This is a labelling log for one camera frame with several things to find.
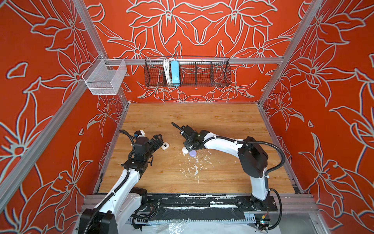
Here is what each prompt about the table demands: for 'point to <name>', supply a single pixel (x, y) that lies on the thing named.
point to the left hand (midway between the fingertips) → (157, 137)
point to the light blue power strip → (175, 73)
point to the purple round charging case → (193, 153)
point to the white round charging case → (184, 150)
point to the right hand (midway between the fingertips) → (187, 142)
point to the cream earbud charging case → (165, 146)
